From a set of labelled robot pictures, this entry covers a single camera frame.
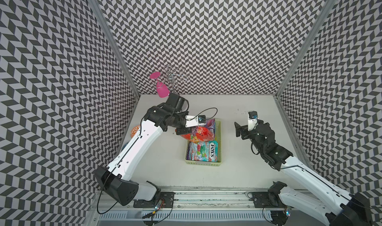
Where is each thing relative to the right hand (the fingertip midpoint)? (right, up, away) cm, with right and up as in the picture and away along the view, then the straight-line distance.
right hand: (244, 123), depth 78 cm
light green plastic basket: (-12, -10, +16) cm, 22 cm away
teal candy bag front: (-20, -16, +4) cm, 26 cm away
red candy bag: (-24, -4, -8) cm, 26 cm away
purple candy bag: (-17, -2, +10) cm, 20 cm away
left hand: (-28, 0, -6) cm, 29 cm away
